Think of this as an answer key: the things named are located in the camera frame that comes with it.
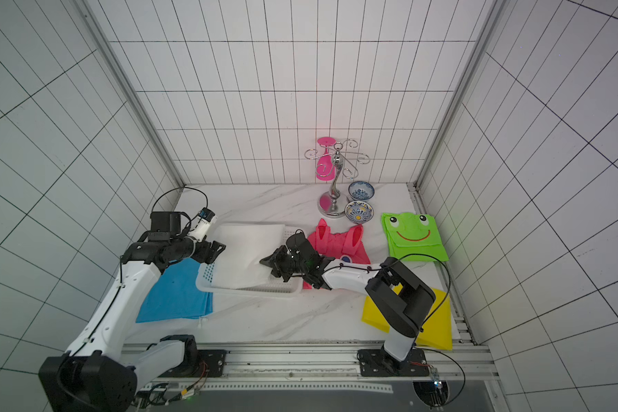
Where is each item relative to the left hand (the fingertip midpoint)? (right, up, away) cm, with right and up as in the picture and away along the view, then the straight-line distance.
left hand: (210, 246), depth 80 cm
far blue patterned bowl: (+55, +20, +36) cm, 69 cm away
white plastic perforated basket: (-3, -11, +3) cm, 12 cm away
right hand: (+13, -7, -1) cm, 14 cm away
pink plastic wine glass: (+39, +30, +33) cm, 59 cm away
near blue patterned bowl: (+53, +10, +27) cm, 60 cm away
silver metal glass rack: (+41, +13, +32) cm, 54 cm away
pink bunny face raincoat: (+47, -3, +19) cm, 51 cm away
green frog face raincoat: (+74, 0, +22) cm, 77 cm away
